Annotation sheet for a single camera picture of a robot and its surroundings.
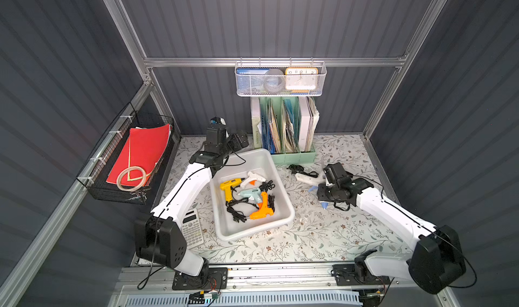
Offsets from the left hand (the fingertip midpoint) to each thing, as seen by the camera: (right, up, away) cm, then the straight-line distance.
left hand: (236, 136), depth 81 cm
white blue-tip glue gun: (+33, -19, +5) cm, 38 cm away
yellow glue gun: (-7, -22, +15) cm, 28 cm away
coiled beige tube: (-38, -17, -14) cm, 44 cm away
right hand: (+38, -23, +4) cm, 44 cm away
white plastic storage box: (+9, -12, +22) cm, 27 cm away
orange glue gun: (+11, -31, +4) cm, 33 cm away
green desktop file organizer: (+21, +5, +13) cm, 25 cm away
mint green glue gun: (+6, -26, +11) cm, 29 cm away
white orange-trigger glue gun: (+5, -20, +18) cm, 27 cm away
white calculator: (-19, -39, +3) cm, 44 cm away
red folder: (-32, -6, -10) cm, 34 cm away
